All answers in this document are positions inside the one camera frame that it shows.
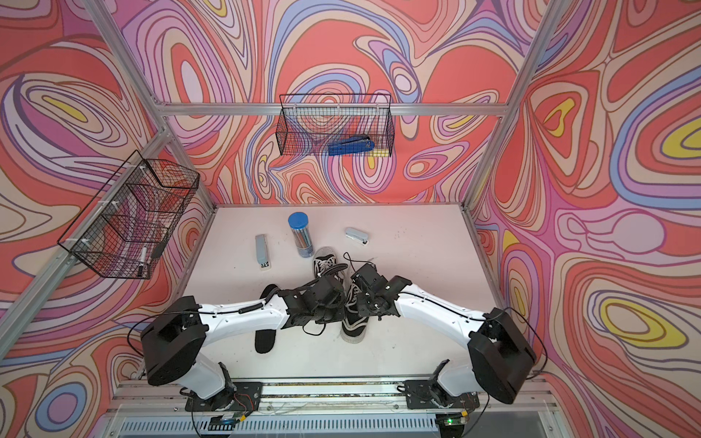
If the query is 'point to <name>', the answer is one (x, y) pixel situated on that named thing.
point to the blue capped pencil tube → (299, 224)
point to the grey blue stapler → (360, 236)
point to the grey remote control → (262, 255)
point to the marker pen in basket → (142, 261)
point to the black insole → (265, 339)
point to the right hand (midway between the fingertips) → (370, 313)
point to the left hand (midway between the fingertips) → (354, 314)
